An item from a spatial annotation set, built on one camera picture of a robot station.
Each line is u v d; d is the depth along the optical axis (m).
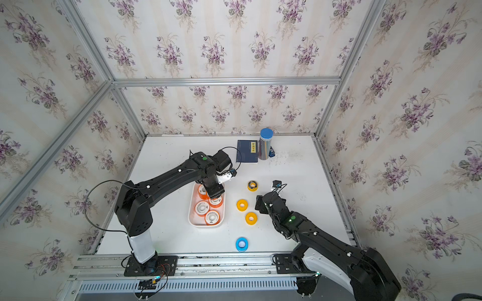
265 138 0.95
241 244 0.79
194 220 0.84
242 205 0.90
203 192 0.90
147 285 0.72
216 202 0.88
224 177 0.76
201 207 0.88
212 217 0.85
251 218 0.86
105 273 0.72
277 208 0.62
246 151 1.12
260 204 0.76
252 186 0.96
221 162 0.67
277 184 0.73
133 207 0.45
